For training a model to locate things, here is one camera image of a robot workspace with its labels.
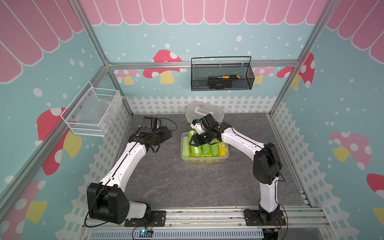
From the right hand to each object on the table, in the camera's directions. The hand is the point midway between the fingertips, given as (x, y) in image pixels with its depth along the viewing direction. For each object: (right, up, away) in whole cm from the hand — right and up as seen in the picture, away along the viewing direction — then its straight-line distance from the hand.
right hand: (192, 142), depth 88 cm
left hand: (-13, +4, -5) cm, 14 cm away
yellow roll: (+18, -5, +4) cm, 19 cm away
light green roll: (-4, -3, +3) cm, 6 cm away
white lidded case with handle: (+2, +22, +19) cm, 29 cm away
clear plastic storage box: (+11, -12, +5) cm, 17 cm away
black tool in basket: (+14, +35, 0) cm, 38 cm away
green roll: (-1, +5, -3) cm, 6 cm away
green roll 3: (+8, -5, +1) cm, 9 cm away
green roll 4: (+14, -4, +4) cm, 15 cm away
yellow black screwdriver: (+23, +40, +4) cm, 46 cm away
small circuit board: (-23, -43, -15) cm, 51 cm away
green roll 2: (+3, -5, -3) cm, 6 cm away
